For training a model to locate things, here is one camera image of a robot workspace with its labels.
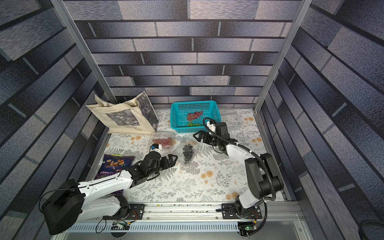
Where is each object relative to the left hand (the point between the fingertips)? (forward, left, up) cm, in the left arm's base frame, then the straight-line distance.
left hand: (174, 159), depth 83 cm
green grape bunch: (+30, -9, -5) cm, 31 cm away
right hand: (+14, -14, +3) cm, 20 cm away
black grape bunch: (+8, -8, -6) cm, 12 cm away
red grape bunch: (+39, -12, -5) cm, 41 cm away
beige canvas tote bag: (+24, +25, +9) cm, 36 cm away
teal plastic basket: (+39, -6, -7) cm, 40 cm away
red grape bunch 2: (+15, +6, -6) cm, 17 cm away
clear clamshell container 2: (+14, -13, -7) cm, 20 cm away
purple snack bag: (-2, +37, -4) cm, 37 cm away
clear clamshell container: (+22, +10, -8) cm, 26 cm away
